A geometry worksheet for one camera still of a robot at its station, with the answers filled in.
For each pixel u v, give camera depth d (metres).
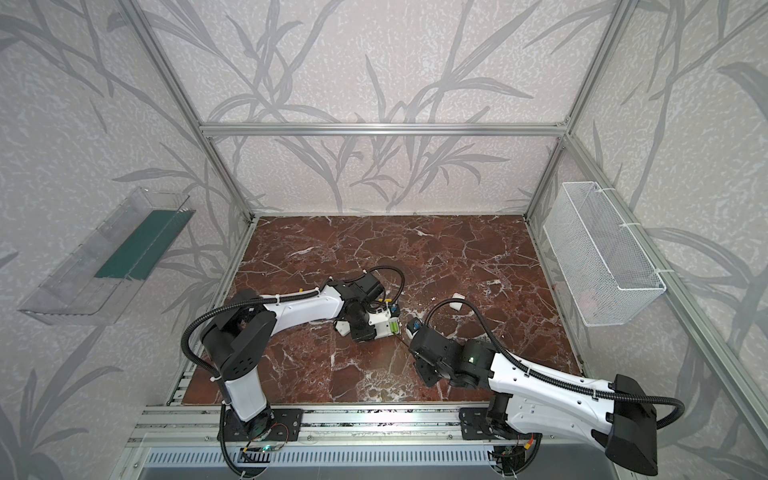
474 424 0.74
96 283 0.64
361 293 0.74
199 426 0.75
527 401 0.61
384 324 0.89
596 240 0.65
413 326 0.69
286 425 0.72
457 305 0.93
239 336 0.48
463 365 0.54
